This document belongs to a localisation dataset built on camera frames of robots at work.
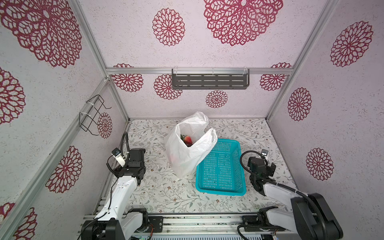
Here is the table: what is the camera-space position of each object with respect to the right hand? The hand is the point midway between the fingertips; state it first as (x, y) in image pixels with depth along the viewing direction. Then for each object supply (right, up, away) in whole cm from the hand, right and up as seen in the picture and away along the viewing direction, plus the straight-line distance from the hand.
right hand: (264, 159), depth 87 cm
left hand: (-79, -3, -6) cm, 80 cm away
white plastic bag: (-46, 0, -6) cm, 46 cm away
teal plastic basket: (-23, -9, +5) cm, 26 cm away
